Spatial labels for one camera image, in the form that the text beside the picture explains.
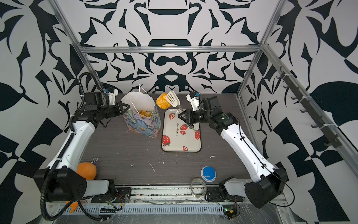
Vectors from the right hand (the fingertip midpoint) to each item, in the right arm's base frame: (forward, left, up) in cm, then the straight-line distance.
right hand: (180, 114), depth 69 cm
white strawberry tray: (+5, +3, -31) cm, 31 cm away
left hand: (+10, +28, -2) cm, 29 cm away
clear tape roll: (-24, -12, -29) cm, 39 cm away
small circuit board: (-37, -24, -32) cm, 54 cm away
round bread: (+9, +9, 0) cm, 13 cm away
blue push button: (-19, -15, -30) cm, 39 cm away
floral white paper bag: (+3, +19, -15) cm, 24 cm away
